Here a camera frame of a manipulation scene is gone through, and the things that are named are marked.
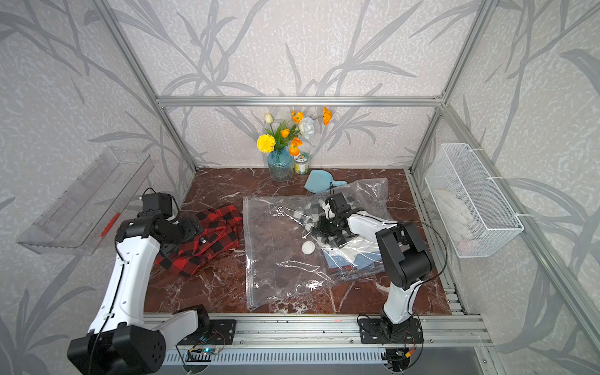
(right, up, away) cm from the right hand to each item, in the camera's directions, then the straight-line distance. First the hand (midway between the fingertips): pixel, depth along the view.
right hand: (317, 228), depth 95 cm
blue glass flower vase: (-17, +27, +15) cm, 36 cm away
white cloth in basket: (+47, +4, -21) cm, 51 cm away
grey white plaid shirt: (-4, +6, +4) cm, 8 cm away
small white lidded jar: (-8, +29, +21) cm, 36 cm away
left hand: (-42, +2, -18) cm, 46 cm away
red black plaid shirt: (-38, 0, -4) cm, 38 cm away
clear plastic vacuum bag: (-8, -6, -3) cm, 11 cm away
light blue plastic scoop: (+2, +20, +20) cm, 28 cm away
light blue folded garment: (+16, -10, -10) cm, 22 cm away
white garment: (+13, -6, -9) cm, 17 cm away
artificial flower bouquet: (-12, +39, +1) cm, 41 cm away
